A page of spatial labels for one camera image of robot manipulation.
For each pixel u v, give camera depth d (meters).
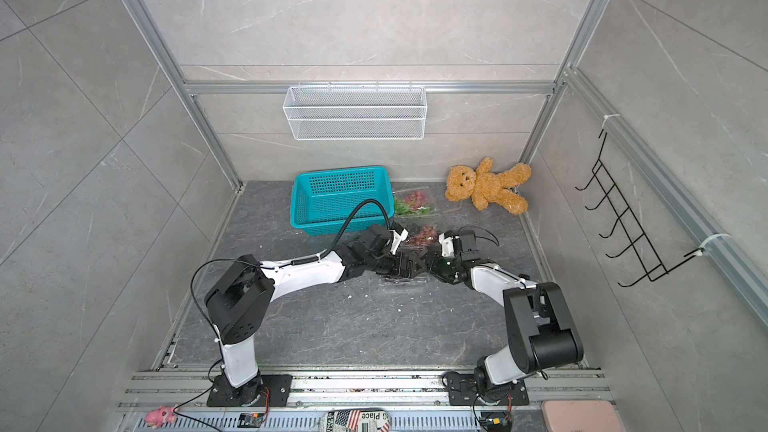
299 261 0.56
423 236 0.97
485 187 1.10
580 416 0.74
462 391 0.73
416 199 1.07
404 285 0.89
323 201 1.14
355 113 1.00
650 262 0.61
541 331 0.44
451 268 0.73
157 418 0.68
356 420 0.67
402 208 1.05
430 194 1.08
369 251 0.69
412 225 1.04
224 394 0.72
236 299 0.50
